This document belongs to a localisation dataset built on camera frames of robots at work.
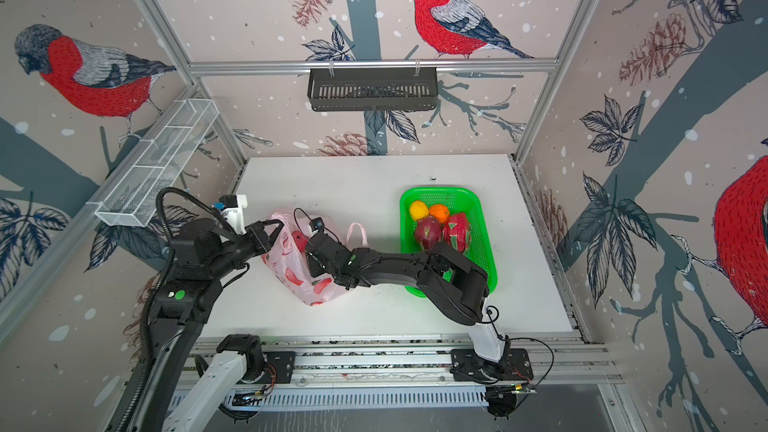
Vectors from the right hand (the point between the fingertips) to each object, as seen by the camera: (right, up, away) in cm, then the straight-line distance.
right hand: (310, 257), depth 86 cm
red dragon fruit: (+44, +7, +4) cm, 45 cm away
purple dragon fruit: (+35, +7, +4) cm, 36 cm away
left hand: (-2, +13, -18) cm, 22 cm away
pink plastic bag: (-1, +1, -13) cm, 14 cm away
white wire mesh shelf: (-38, +19, -14) cm, 45 cm away
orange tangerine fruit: (+40, +12, +11) cm, 43 cm away
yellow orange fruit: (+33, +13, +11) cm, 37 cm away
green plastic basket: (+49, +16, +13) cm, 53 cm away
